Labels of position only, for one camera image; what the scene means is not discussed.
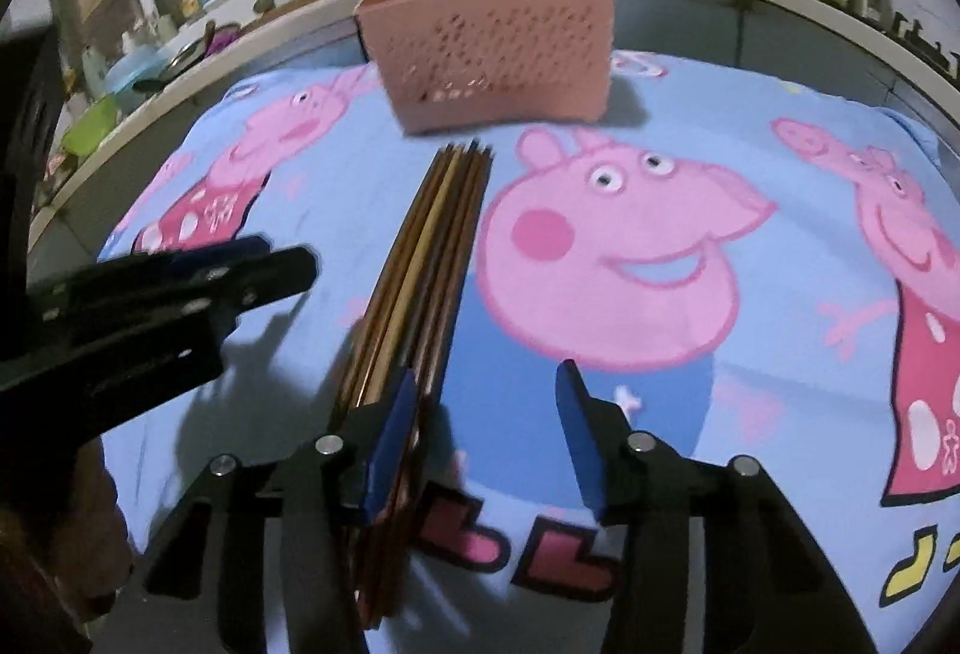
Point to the blue Peppa Pig cloth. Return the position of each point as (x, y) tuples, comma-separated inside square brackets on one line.
[(741, 264)]

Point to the brown wooden chopstick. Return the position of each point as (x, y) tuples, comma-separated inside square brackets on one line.
[(417, 264), (373, 324)]

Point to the pink plastic utensil basket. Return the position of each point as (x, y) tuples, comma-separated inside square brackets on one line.
[(448, 64)]

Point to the black gas stove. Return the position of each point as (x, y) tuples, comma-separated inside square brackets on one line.
[(909, 33)]

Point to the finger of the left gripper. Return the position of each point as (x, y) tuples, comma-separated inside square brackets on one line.
[(224, 253)]

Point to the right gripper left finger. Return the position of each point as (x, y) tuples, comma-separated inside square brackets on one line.
[(203, 589)]

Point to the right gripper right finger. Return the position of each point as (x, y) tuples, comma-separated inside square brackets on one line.
[(715, 557)]

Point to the green plastic bowl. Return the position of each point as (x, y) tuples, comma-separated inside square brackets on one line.
[(96, 123)]

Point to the purple cloth rag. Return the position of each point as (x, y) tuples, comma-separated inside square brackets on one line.
[(222, 37)]

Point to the light blue plastic container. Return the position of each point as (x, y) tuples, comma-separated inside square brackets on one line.
[(143, 62)]

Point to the black frying pan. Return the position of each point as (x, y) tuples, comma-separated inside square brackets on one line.
[(185, 59)]

